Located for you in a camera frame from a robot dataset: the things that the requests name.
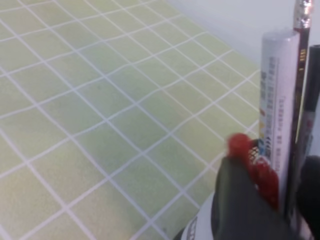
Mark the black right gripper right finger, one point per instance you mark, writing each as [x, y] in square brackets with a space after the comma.
[308, 194]

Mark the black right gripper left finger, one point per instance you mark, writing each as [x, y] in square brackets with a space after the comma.
[239, 212]

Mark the white marker in holder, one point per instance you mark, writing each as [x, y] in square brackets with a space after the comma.
[311, 98]

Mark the black mesh pen holder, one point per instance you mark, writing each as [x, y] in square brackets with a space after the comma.
[199, 228]

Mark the red item in holder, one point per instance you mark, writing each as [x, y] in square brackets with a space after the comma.
[265, 178]

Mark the white tube in holder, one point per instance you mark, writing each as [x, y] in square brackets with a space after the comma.
[279, 61]

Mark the green checkered tablecloth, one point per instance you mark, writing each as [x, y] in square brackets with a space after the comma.
[113, 118]

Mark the pencil with red eraser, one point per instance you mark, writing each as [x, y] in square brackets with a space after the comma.
[302, 20]

